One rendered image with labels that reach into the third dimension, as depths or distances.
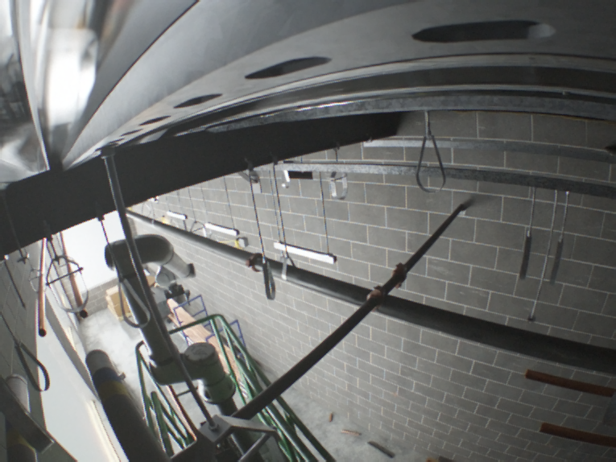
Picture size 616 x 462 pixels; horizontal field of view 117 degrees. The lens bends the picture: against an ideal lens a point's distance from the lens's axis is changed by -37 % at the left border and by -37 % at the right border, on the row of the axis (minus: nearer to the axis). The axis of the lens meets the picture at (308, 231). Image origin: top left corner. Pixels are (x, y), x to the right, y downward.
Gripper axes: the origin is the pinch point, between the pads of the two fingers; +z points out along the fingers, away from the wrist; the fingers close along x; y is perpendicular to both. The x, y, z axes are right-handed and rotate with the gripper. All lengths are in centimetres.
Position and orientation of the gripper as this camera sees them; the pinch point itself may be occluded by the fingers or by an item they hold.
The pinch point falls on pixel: (179, 306)
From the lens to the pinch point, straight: 204.6
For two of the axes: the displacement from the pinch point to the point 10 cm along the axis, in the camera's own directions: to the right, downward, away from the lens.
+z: 1.2, 9.3, 3.5
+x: -8.3, 2.9, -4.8
